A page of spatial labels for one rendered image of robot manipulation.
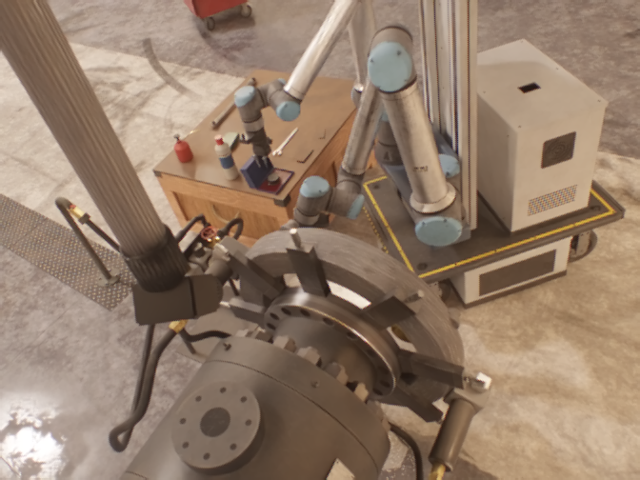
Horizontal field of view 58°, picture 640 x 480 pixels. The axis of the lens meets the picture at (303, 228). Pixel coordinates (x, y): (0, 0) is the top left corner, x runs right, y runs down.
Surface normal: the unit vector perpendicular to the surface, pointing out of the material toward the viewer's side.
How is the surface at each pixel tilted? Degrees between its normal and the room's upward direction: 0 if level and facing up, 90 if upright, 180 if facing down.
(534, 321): 0
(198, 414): 0
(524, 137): 90
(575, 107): 0
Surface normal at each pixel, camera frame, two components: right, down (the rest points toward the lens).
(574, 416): -0.20, -0.70
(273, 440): 0.18, -0.55
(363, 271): -0.16, -0.12
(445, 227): -0.14, 0.76
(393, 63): -0.22, 0.61
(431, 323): 0.25, 0.20
